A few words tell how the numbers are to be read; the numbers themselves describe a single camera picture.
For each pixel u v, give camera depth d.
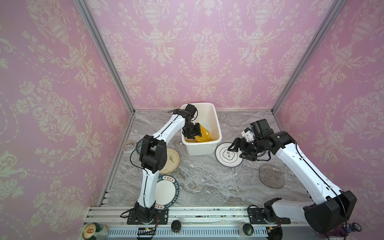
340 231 0.59
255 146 0.61
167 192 0.83
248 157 0.67
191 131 0.81
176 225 0.64
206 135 1.04
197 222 0.73
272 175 0.87
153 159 0.56
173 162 0.92
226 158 0.94
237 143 0.67
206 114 1.06
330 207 0.37
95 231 0.62
